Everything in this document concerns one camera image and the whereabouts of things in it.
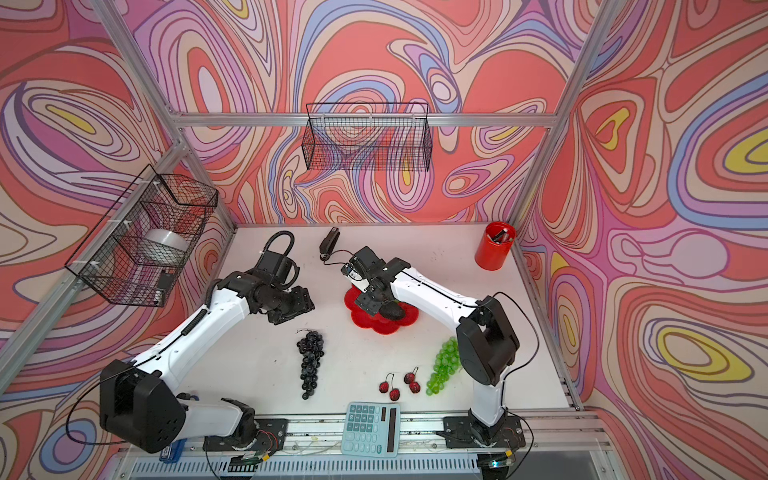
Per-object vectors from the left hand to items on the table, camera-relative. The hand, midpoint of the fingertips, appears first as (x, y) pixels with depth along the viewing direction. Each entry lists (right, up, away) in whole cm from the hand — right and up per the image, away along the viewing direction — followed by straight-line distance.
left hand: (311, 306), depth 82 cm
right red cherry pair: (+27, -20, 0) cm, 34 cm away
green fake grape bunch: (+38, -15, -1) cm, 41 cm away
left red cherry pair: (+23, -23, -3) cm, 32 cm away
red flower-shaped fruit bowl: (+13, -5, +11) cm, 18 cm away
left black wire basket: (-42, +15, -8) cm, 45 cm away
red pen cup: (+57, +18, +15) cm, 61 cm away
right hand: (+19, +1, +6) cm, 19 cm away
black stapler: (-1, +17, +26) cm, 31 cm away
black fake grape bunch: (0, -12, +2) cm, 12 cm away
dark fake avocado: (+23, -3, +8) cm, 24 cm away
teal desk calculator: (+17, -29, -9) cm, 35 cm away
